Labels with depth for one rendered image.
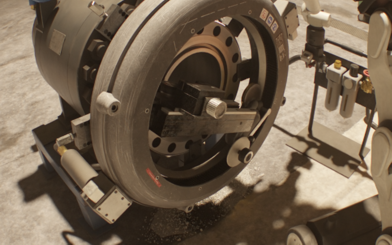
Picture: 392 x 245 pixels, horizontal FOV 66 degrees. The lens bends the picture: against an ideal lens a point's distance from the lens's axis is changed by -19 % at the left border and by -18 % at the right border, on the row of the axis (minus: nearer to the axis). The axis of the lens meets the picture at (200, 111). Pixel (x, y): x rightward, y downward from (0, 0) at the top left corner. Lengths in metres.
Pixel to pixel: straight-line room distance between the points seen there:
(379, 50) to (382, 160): 0.32
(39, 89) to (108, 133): 1.91
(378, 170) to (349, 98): 0.70
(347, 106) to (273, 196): 0.56
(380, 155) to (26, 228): 1.45
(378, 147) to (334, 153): 0.86
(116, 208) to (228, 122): 0.41
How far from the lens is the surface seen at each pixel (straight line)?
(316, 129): 2.05
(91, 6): 0.84
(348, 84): 1.66
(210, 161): 1.24
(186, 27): 0.85
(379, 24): 1.00
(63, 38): 1.28
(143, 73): 0.81
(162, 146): 1.14
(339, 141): 1.99
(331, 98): 1.76
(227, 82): 1.24
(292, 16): 1.28
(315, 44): 1.58
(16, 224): 1.68
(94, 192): 0.94
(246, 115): 1.13
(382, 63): 1.02
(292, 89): 2.41
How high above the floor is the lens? 1.16
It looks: 33 degrees down
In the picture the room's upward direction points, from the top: 1 degrees counter-clockwise
